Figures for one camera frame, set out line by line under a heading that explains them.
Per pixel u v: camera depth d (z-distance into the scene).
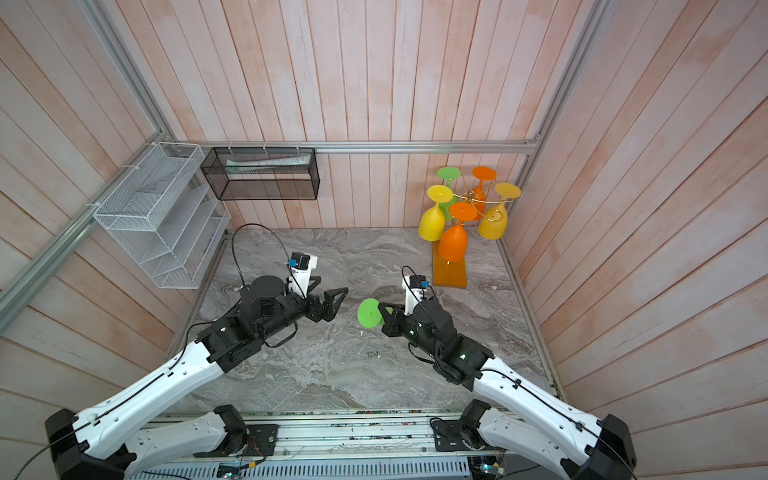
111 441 0.40
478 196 0.86
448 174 0.92
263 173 1.04
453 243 0.85
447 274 1.07
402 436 0.76
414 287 0.64
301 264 0.58
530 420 0.46
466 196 0.86
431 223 0.89
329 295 0.60
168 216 0.74
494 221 0.90
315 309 0.60
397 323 0.63
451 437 0.74
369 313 0.74
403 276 1.08
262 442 0.73
